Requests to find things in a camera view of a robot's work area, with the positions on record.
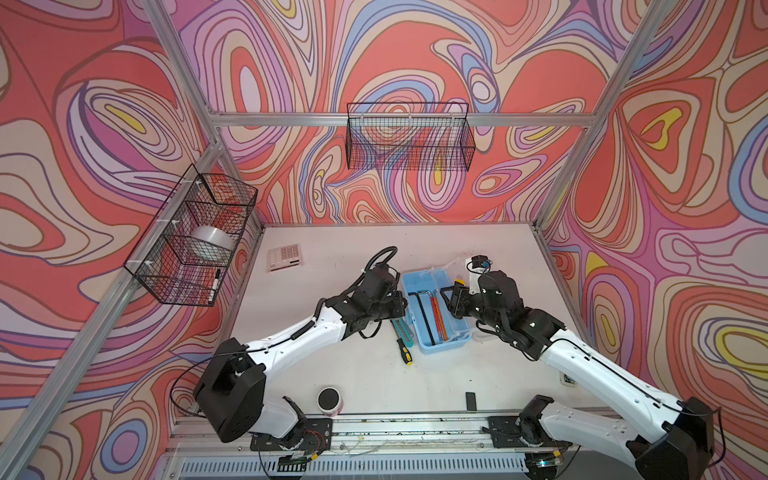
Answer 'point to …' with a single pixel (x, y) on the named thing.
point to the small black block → (471, 402)
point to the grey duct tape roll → (212, 245)
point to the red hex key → (435, 314)
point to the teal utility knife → (403, 331)
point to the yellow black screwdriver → (404, 351)
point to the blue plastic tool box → (456, 332)
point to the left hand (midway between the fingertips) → (415, 299)
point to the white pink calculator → (284, 257)
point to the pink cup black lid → (329, 401)
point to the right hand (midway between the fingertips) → (450, 297)
